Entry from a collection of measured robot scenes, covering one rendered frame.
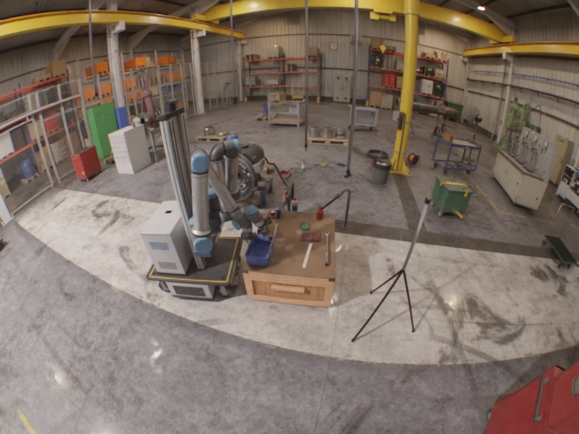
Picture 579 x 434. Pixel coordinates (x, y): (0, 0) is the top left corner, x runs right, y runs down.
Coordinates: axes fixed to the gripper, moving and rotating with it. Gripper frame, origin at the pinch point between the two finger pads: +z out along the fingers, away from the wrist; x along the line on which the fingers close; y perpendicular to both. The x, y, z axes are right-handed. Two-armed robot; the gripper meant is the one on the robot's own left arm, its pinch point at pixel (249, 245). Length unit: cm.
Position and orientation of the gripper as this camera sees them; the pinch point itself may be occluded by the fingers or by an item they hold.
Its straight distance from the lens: 216.7
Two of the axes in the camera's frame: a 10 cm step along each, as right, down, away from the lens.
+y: 1.4, -5.5, 8.2
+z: 0.1, 8.3, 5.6
